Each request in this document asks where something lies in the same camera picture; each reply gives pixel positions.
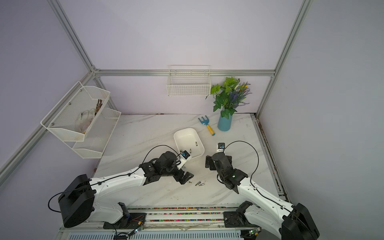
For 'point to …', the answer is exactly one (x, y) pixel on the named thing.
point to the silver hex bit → (196, 144)
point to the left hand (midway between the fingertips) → (186, 170)
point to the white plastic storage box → (189, 139)
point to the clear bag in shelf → (84, 119)
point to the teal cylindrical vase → (224, 124)
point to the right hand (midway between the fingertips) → (216, 158)
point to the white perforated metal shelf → (71, 118)
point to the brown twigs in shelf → (98, 106)
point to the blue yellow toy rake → (205, 121)
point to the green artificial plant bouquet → (229, 96)
